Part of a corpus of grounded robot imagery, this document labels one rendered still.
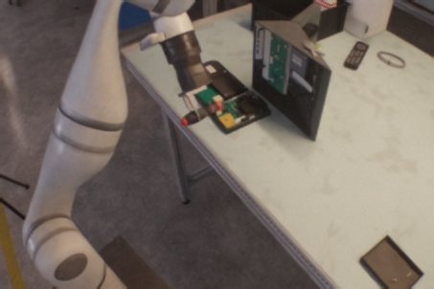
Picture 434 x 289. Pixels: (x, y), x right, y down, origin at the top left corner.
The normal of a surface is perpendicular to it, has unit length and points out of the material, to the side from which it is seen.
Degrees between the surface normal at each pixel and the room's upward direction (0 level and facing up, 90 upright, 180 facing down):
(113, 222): 0
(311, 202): 0
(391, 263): 0
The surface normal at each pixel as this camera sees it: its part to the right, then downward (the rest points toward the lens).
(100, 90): 0.50, 0.31
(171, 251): -0.04, -0.66
